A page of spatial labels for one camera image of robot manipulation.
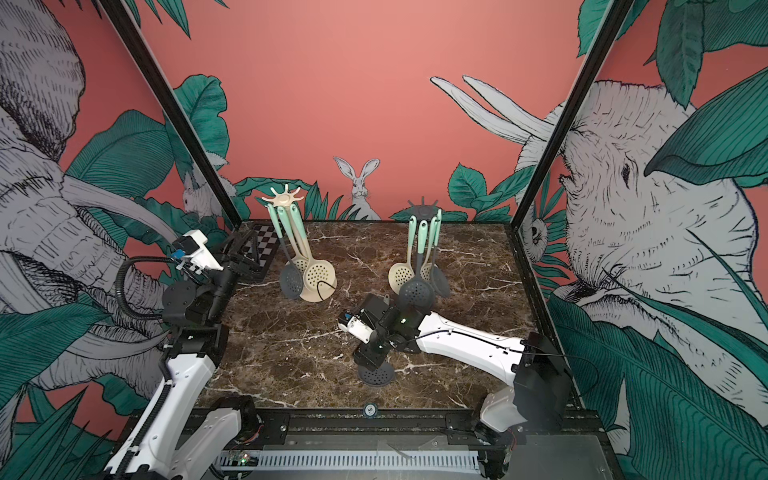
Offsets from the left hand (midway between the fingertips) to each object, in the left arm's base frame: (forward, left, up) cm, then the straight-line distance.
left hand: (250, 230), depth 66 cm
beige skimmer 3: (+4, -35, -25) cm, 43 cm away
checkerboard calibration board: (+26, +16, -36) cm, 48 cm away
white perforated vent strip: (-42, -41, -38) cm, 70 cm away
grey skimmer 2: (-22, -28, -36) cm, 51 cm away
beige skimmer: (+8, -4, -21) cm, 23 cm away
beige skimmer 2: (+4, -10, -25) cm, 27 cm away
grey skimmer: (+4, -2, -26) cm, 26 cm away
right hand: (-17, -24, -27) cm, 40 cm away
